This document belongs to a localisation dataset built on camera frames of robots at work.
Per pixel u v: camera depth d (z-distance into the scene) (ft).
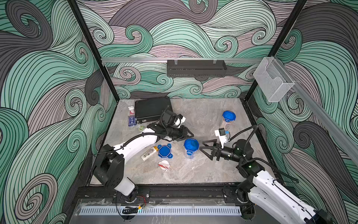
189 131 2.44
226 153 2.05
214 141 2.33
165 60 3.06
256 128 3.46
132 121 3.40
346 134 1.73
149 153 2.87
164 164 2.79
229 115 3.01
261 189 1.69
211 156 2.03
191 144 2.55
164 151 3.00
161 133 1.96
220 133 2.09
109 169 1.39
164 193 2.46
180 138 2.30
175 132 2.27
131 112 3.60
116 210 2.28
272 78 2.59
